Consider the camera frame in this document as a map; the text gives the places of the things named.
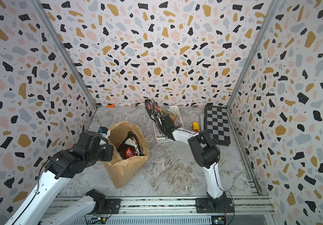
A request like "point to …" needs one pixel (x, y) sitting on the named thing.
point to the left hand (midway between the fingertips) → (114, 148)
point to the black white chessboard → (216, 123)
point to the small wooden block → (133, 105)
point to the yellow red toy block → (195, 126)
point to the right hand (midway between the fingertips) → (165, 120)
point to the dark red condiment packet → (131, 146)
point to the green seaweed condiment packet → (153, 109)
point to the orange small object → (112, 106)
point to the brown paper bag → (122, 170)
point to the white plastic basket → (174, 112)
